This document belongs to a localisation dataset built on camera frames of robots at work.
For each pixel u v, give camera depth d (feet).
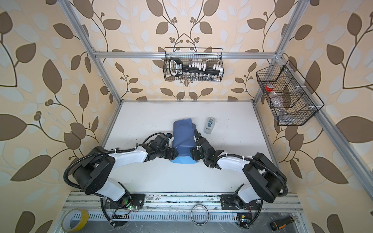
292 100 2.43
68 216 2.22
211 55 2.99
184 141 2.94
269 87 2.64
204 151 2.24
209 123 3.34
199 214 2.32
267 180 1.42
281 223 2.26
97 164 1.65
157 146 2.33
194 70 2.77
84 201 2.52
